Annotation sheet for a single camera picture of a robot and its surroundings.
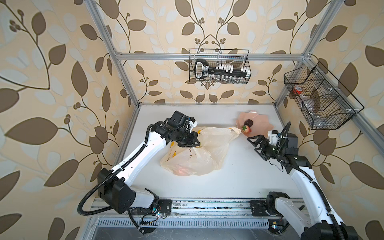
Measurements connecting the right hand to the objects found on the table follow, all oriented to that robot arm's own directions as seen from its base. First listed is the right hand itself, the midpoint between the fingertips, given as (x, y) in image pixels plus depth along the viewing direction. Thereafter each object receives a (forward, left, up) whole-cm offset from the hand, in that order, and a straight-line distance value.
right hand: (251, 145), depth 78 cm
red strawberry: (+19, -5, -12) cm, 23 cm away
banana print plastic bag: (-8, +26, +2) cm, 27 cm away
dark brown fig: (+25, -8, -13) cm, 29 cm away
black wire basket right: (+12, -35, +18) cm, 41 cm away
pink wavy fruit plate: (+24, -17, -15) cm, 33 cm away
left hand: (-1, +27, +5) cm, 27 cm away
